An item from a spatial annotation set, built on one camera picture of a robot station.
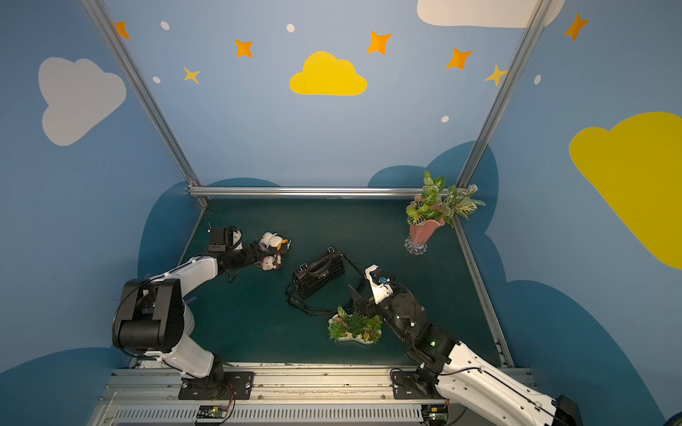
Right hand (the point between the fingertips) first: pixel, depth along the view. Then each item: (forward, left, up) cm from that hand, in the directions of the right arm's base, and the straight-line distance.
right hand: (369, 275), depth 74 cm
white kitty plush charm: (+13, +36, -18) cm, 43 cm away
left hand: (+15, +41, -14) cm, 46 cm away
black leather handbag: (+3, +18, -10) cm, 21 cm away
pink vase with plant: (+27, -23, +2) cm, 35 cm away
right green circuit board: (-29, -20, -22) cm, 42 cm away
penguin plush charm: (+21, +35, -16) cm, 44 cm away
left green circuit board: (-33, +42, -22) cm, 57 cm away
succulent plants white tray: (-10, +1, -16) cm, 19 cm away
